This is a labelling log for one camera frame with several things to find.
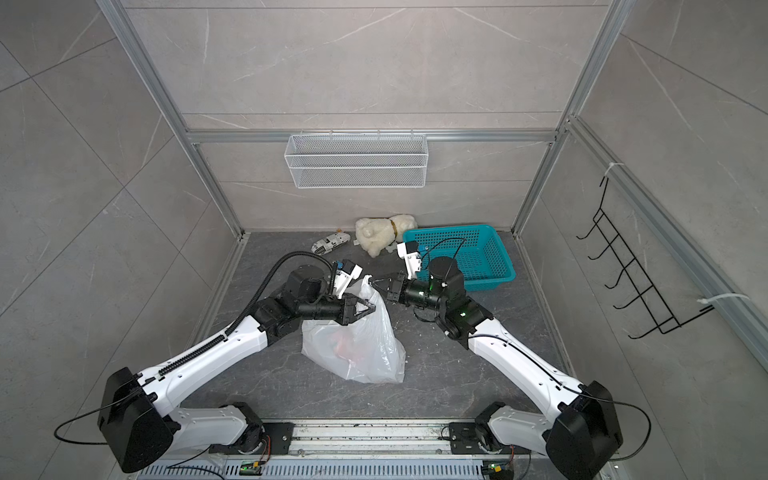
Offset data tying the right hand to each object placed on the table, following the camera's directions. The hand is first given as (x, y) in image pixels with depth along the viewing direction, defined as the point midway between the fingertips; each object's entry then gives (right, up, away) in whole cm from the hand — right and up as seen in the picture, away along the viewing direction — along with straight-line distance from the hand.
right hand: (371, 283), depth 68 cm
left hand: (+1, -6, +3) cm, 7 cm away
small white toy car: (-19, +12, +44) cm, 49 cm away
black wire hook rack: (+60, +4, 0) cm, 60 cm away
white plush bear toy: (-1, +14, +39) cm, 42 cm away
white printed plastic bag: (-1, -19, +10) cm, 21 cm away
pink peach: (-8, -19, +13) cm, 24 cm away
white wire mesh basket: (-7, +39, +33) cm, 52 cm away
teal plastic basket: (+39, +8, +46) cm, 61 cm away
